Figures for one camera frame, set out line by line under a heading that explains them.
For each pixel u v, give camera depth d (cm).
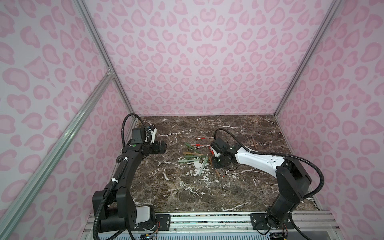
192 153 98
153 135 78
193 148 101
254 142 104
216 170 90
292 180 46
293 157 44
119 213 41
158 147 75
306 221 75
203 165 93
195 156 98
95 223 35
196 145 102
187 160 95
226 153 64
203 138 106
